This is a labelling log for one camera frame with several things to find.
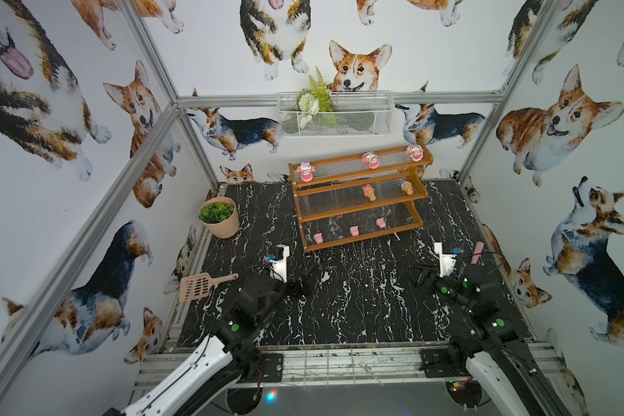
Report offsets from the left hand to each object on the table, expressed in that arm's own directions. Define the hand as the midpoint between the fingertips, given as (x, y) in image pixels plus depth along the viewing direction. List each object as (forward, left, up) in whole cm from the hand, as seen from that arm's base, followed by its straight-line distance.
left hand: (307, 260), depth 74 cm
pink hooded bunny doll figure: (+26, 0, +11) cm, 28 cm away
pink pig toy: (+25, -27, -17) cm, 41 cm away
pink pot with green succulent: (+22, +32, -7) cm, 39 cm away
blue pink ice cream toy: (+31, -36, -3) cm, 47 cm away
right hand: (-2, -29, 0) cm, 29 cm away
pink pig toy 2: (+18, -3, -17) cm, 25 cm away
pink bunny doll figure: (+31, -21, +11) cm, 39 cm away
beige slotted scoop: (+2, +38, -20) cm, 43 cm away
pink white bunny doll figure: (+34, -37, +11) cm, 51 cm away
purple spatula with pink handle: (+12, -62, -19) cm, 66 cm away
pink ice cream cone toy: (+29, -22, -3) cm, 36 cm away
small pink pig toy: (+21, -17, -16) cm, 31 cm away
